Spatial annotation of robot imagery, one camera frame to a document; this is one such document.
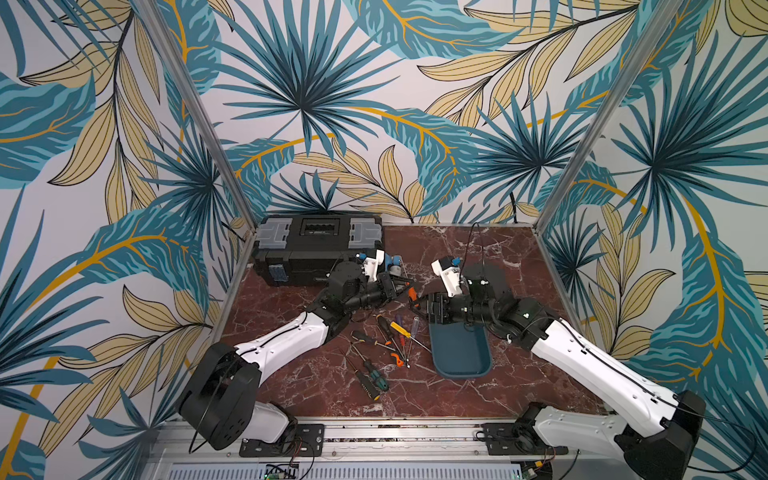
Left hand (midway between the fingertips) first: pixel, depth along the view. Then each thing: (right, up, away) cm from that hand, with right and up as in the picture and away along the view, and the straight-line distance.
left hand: (414, 288), depth 74 cm
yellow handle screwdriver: (0, -16, +15) cm, 22 cm away
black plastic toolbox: (-34, +10, +16) cm, 39 cm away
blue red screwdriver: (-2, -17, +14) cm, 22 cm away
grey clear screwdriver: (+1, -14, +16) cm, 21 cm away
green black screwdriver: (-10, -25, +7) cm, 28 cm away
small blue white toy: (-5, +5, +32) cm, 33 cm away
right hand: (0, -4, -5) cm, 6 cm away
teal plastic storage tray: (+15, -20, +16) cm, 30 cm away
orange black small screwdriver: (-3, -22, +10) cm, 24 cm away
